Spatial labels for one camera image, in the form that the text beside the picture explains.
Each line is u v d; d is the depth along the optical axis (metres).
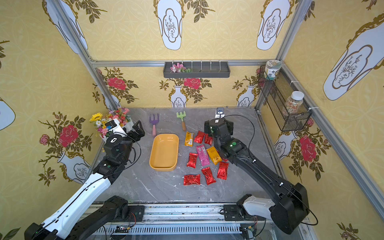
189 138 0.99
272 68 0.84
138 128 0.67
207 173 0.84
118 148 0.55
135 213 0.74
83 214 0.46
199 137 1.01
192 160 0.90
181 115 1.17
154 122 1.13
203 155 0.92
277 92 0.98
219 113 0.64
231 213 0.73
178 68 0.88
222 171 0.86
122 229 0.73
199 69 0.92
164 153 1.00
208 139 0.99
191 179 0.82
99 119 0.89
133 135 0.65
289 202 0.38
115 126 0.62
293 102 0.66
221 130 0.55
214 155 0.92
